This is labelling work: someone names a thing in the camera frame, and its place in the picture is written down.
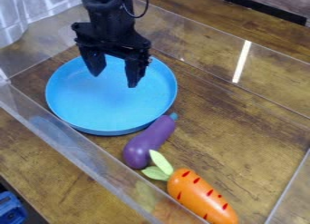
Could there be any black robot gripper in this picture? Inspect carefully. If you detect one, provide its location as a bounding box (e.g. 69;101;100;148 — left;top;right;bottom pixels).
71;0;151;88

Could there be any blue round tray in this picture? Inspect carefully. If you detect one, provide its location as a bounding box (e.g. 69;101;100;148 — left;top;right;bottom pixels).
45;56;177;136

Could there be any purple toy eggplant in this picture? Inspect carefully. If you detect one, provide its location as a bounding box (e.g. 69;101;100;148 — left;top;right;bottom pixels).
123;112;177;170

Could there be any white curtain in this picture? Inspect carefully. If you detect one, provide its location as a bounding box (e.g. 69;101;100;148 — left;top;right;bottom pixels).
0;0;81;48

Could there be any dark wooden furniture edge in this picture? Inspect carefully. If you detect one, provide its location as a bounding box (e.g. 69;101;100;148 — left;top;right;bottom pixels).
224;0;307;26

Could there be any orange toy carrot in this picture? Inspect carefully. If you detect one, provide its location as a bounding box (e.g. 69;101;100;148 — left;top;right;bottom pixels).
141;150;239;224

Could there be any blue plastic object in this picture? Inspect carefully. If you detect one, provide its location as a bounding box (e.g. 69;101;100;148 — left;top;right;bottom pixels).
0;191;28;224

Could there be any clear acrylic enclosure wall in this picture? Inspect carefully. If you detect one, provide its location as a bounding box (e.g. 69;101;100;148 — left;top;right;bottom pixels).
0;0;310;224

